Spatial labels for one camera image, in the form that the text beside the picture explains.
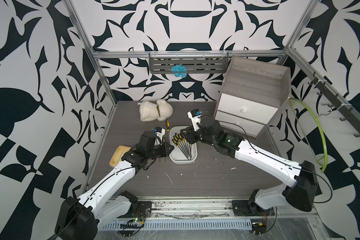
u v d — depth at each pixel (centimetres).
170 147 78
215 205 76
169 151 76
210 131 55
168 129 78
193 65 94
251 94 82
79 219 38
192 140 64
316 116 68
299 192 40
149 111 99
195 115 64
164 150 69
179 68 90
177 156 91
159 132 72
